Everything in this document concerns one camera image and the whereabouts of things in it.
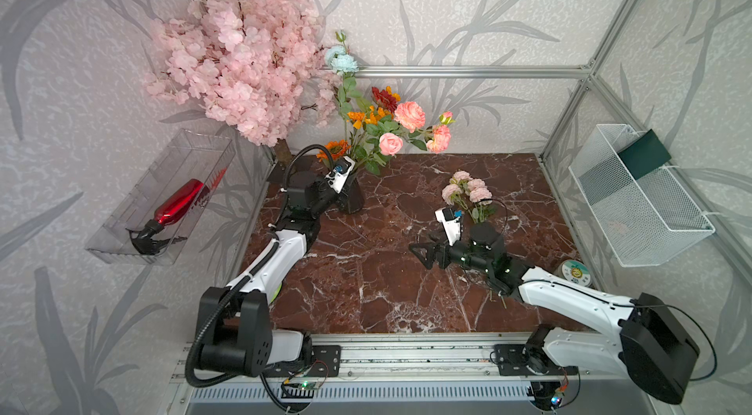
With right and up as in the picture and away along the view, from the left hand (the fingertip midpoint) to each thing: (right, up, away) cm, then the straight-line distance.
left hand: (350, 171), depth 82 cm
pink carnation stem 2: (+42, -14, +17) cm, 47 cm away
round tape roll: (+63, -28, -1) cm, 69 cm away
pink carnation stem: (+38, -2, +26) cm, 46 cm away
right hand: (+19, -18, -5) cm, 27 cm away
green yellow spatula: (-22, -36, +3) cm, 42 cm away
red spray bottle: (-35, -9, -19) cm, 41 cm away
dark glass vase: (+1, -7, -6) cm, 10 cm away
